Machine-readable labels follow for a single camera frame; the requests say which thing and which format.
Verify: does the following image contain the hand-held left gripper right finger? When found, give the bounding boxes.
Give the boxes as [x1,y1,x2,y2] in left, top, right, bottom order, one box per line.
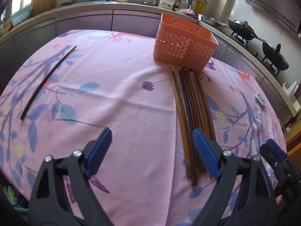
[192,128,279,226]

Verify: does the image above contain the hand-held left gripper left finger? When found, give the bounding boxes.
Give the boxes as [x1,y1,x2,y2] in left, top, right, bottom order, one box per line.
[28,127,113,226]

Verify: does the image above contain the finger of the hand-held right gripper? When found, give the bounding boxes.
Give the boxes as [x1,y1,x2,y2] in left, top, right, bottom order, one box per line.
[259,138,291,170]

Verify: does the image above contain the bundle of wooden chopsticks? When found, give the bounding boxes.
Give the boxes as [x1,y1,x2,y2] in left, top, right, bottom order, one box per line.
[170,66,217,186]

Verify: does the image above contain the single black chopstick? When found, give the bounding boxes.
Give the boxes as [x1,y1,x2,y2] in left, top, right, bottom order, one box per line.
[20,46,78,120]

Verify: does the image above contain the orange plastic basket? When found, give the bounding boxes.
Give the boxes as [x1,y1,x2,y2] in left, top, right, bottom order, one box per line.
[153,13,219,71]

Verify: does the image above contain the pink floral tablecloth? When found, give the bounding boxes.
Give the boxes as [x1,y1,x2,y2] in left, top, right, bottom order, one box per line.
[0,29,288,226]

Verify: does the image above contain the white plastic holder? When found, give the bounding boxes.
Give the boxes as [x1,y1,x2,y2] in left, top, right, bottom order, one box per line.
[282,81,299,104]

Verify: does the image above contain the black wok with lid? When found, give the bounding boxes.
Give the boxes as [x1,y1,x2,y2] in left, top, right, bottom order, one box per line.
[262,42,290,71]

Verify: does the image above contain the gas stove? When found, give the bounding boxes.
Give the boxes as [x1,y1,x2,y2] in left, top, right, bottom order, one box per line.
[226,32,283,76]

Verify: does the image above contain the grey kitchen counter cabinets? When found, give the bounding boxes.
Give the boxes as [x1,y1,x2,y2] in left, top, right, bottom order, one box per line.
[0,1,297,123]

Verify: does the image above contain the steel basin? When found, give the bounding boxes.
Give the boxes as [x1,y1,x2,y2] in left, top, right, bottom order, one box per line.
[199,14,228,27]

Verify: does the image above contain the purple plastic bag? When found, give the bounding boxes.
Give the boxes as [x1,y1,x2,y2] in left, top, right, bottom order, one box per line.
[185,9,199,19]

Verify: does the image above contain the yellow cooking oil bottle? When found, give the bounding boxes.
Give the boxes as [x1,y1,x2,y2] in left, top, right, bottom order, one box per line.
[192,0,208,15]

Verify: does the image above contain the steel range hood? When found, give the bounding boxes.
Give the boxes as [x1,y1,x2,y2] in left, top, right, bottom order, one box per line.
[245,0,301,34]

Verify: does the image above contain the thin white cable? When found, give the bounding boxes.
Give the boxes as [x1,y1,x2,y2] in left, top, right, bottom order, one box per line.
[262,104,286,132]

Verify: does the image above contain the black wok with wooden handle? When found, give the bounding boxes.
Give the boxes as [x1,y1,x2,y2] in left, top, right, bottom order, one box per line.
[228,19,267,43]

